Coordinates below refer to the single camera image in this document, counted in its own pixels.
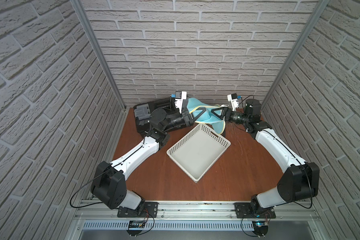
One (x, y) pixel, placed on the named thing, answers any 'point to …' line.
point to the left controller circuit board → (135, 227)
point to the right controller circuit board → (261, 228)
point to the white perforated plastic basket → (198, 150)
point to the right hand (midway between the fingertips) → (216, 111)
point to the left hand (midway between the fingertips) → (207, 109)
